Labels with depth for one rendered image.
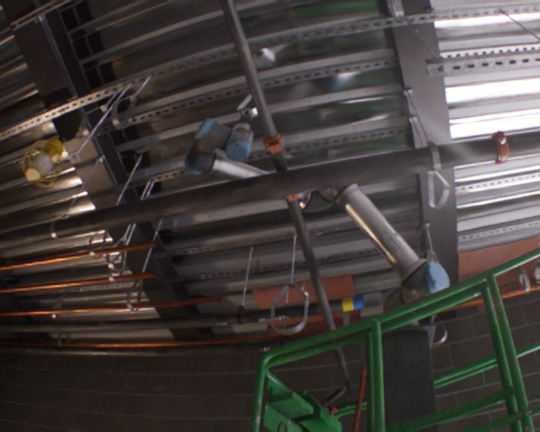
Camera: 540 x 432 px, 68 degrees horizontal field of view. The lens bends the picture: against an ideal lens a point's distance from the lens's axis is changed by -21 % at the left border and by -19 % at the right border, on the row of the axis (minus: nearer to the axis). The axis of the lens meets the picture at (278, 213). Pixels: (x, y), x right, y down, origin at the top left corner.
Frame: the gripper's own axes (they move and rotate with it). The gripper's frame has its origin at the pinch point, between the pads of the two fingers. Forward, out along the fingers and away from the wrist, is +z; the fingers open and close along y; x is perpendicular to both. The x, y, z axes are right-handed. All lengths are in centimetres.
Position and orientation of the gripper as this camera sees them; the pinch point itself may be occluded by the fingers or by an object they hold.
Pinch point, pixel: (248, 113)
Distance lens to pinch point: 216.7
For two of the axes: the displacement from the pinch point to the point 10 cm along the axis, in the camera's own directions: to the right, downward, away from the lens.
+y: 2.6, 7.7, 5.9
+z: 0.7, -6.2, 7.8
